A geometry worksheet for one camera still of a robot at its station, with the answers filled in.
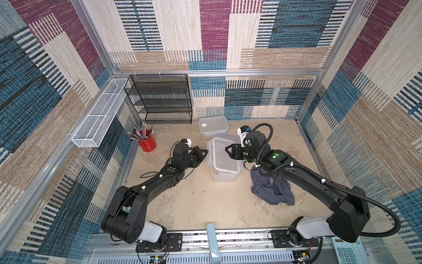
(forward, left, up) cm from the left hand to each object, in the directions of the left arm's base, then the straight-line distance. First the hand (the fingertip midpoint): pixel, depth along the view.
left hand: (210, 150), depth 85 cm
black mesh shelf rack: (+42, +30, +2) cm, 51 cm away
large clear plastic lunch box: (-12, -3, -5) cm, 13 cm away
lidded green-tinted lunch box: (+26, +1, -10) cm, 28 cm away
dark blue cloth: (-15, -33, -15) cm, 39 cm away
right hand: (-3, -10, +4) cm, 11 cm away
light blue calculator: (-42, -57, -15) cm, 73 cm away
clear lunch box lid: (-6, -6, 0) cm, 8 cm away
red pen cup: (+15, +39, -13) cm, 43 cm away
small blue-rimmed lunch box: (+17, -10, -9) cm, 21 cm away
